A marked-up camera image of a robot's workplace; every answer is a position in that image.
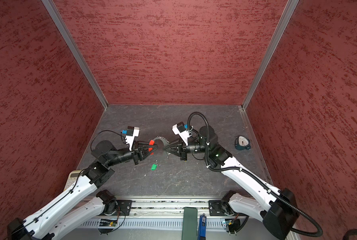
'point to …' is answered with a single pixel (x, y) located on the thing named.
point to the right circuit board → (233, 225)
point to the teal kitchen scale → (242, 143)
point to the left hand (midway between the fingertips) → (157, 149)
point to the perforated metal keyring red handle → (165, 142)
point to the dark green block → (189, 229)
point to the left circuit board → (108, 222)
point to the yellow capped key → (185, 160)
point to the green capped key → (154, 167)
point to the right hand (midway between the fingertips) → (164, 151)
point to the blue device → (202, 227)
